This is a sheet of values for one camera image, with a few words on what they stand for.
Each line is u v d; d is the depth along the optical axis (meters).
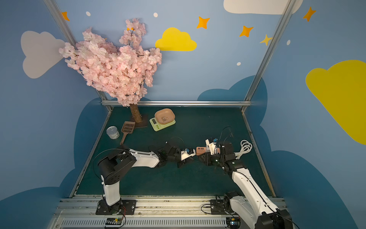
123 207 0.73
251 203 0.47
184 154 0.78
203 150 0.94
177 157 0.78
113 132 0.99
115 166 0.49
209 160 0.71
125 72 0.71
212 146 0.75
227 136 1.06
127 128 1.08
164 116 1.11
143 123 1.11
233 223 0.73
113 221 0.73
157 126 1.08
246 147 0.96
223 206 0.74
